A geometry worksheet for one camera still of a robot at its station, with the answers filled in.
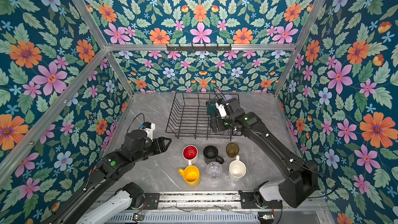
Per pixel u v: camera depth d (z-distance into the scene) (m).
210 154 0.86
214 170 0.83
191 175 0.82
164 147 0.64
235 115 0.57
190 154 0.88
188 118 1.05
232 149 0.89
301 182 0.39
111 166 0.48
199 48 0.92
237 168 0.78
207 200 0.75
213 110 1.01
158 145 0.63
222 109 0.70
